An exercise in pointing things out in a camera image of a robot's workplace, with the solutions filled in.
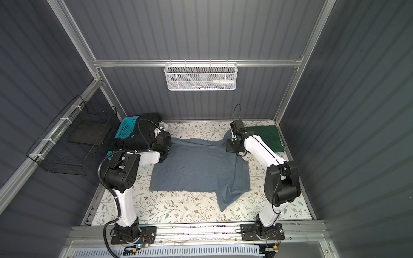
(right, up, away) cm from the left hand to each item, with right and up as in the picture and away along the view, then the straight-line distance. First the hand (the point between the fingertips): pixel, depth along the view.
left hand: (160, 135), depth 101 cm
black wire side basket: (-35, -5, -26) cm, 44 cm away
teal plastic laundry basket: (-26, +3, +7) cm, 28 cm away
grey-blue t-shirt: (+28, -19, -4) cm, 34 cm away
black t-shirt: (-10, 0, -2) cm, 10 cm away
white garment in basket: (0, +3, -6) cm, 7 cm away
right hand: (+44, -8, -11) cm, 46 cm away
